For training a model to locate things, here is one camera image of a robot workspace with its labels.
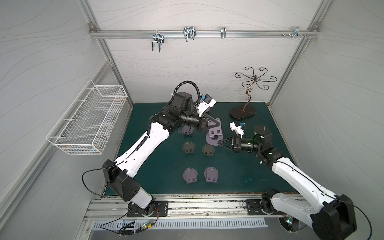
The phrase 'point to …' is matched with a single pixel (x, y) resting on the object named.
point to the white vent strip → (196, 223)
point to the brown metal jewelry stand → (245, 111)
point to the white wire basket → (86, 126)
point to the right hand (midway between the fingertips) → (217, 144)
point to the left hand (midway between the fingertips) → (217, 123)
